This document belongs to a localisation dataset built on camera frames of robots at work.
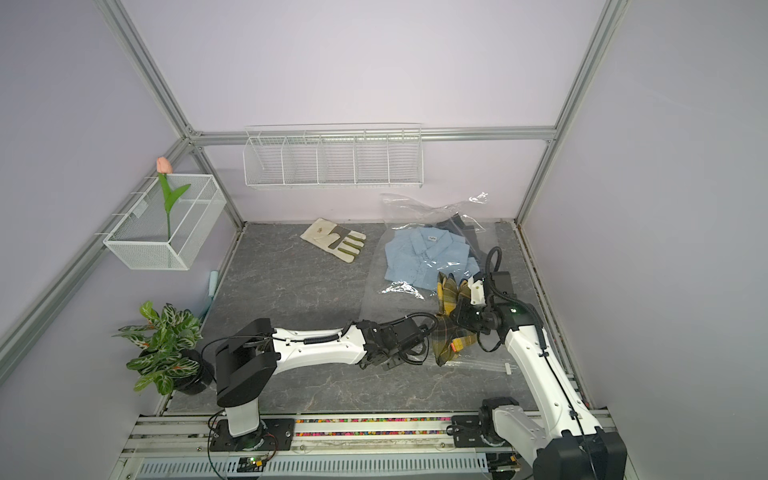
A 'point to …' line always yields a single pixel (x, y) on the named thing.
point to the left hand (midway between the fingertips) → (392, 344)
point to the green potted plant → (169, 357)
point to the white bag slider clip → (508, 368)
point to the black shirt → (455, 225)
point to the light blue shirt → (416, 256)
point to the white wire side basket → (139, 240)
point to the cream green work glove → (340, 241)
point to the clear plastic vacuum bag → (382, 299)
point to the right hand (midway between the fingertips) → (454, 313)
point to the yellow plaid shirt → (447, 334)
